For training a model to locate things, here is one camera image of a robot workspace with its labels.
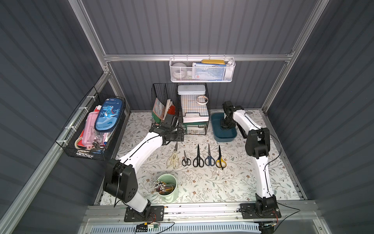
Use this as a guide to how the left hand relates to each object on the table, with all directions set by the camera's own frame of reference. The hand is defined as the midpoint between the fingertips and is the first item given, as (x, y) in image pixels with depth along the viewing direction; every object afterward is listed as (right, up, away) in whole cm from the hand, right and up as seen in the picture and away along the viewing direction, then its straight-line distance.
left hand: (179, 135), depth 86 cm
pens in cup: (-6, -22, -20) cm, 31 cm away
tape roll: (+14, +21, +11) cm, 27 cm away
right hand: (+34, +6, +19) cm, 40 cm away
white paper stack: (-10, +22, +23) cm, 34 cm away
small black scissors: (+4, -17, +8) cm, 19 cm away
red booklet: (-7, +16, +19) cm, 26 cm away
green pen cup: (-5, -20, -14) cm, 25 cm away
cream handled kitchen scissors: (-4, -17, +5) cm, 18 cm away
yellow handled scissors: (+26, -18, +5) cm, 32 cm away
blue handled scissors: (+19, -17, +6) cm, 26 cm away
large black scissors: (+11, -17, +6) cm, 21 cm away
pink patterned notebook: (-18, +19, +27) cm, 37 cm away
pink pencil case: (-40, 0, -18) cm, 44 cm away
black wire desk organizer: (-12, +29, +16) cm, 36 cm away
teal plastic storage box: (+28, -1, +19) cm, 34 cm away
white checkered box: (+8, +15, +7) cm, 18 cm away
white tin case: (+7, +32, +19) cm, 38 cm away
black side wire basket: (-45, 0, -24) cm, 51 cm away
